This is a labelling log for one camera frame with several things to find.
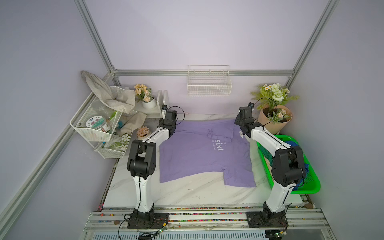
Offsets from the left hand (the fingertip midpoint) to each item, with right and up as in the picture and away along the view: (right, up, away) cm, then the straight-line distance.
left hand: (166, 118), depth 101 cm
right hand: (+51, -1, -5) cm, 51 cm away
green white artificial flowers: (+65, +13, -11) cm, 67 cm away
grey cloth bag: (-21, +9, -19) cm, 30 cm away
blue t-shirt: (+81, -16, -8) cm, 83 cm away
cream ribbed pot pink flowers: (-15, -10, -5) cm, 18 cm away
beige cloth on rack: (-18, -3, -10) cm, 21 cm away
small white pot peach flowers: (-14, +15, -5) cm, 21 cm away
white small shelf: (-8, +4, +4) cm, 10 cm away
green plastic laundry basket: (+84, -38, -20) cm, 94 cm away
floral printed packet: (-24, -15, -17) cm, 33 cm away
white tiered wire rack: (-21, -1, -26) cm, 34 cm away
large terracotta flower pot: (+69, -1, -9) cm, 70 cm away
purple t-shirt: (+21, -21, +1) cm, 29 cm away
